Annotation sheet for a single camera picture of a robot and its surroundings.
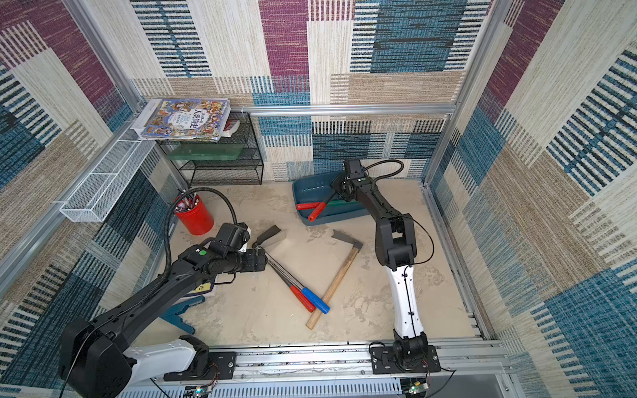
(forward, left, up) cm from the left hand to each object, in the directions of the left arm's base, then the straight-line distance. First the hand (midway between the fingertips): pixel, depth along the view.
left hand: (257, 260), depth 82 cm
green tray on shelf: (+37, +22, +15) cm, 46 cm away
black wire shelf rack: (+50, +14, -6) cm, 52 cm away
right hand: (+34, -28, -1) cm, 44 cm away
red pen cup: (+18, +26, +1) cm, 32 cm away
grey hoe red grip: (+17, -18, 0) cm, 25 cm away
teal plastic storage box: (+43, -21, -12) cm, 50 cm away
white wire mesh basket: (+11, +43, +22) cm, 49 cm away
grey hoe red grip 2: (-8, -13, -9) cm, 17 cm away
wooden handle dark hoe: (+10, -34, -9) cm, 37 cm away
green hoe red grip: (+26, -17, -3) cm, 31 cm away
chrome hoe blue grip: (-9, -17, -8) cm, 21 cm away
